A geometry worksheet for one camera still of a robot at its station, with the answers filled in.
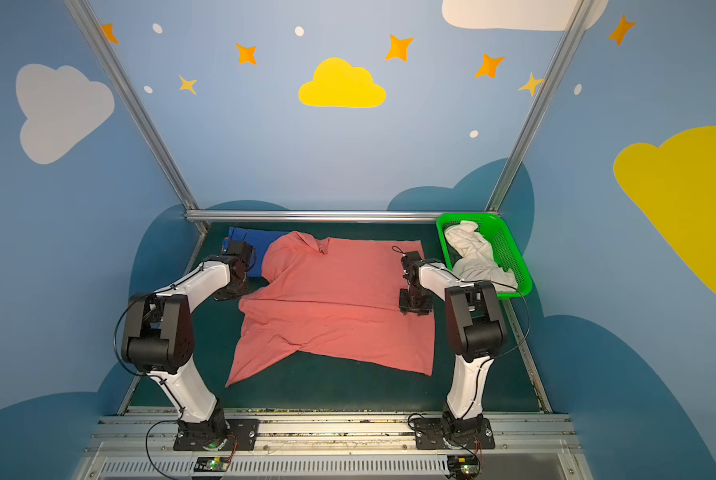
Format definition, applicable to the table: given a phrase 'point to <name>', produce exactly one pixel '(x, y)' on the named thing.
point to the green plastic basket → (506, 251)
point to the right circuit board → (463, 466)
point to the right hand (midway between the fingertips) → (414, 308)
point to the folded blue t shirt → (258, 239)
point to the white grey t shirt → (477, 262)
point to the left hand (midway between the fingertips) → (235, 291)
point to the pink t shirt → (342, 301)
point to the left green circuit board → (211, 463)
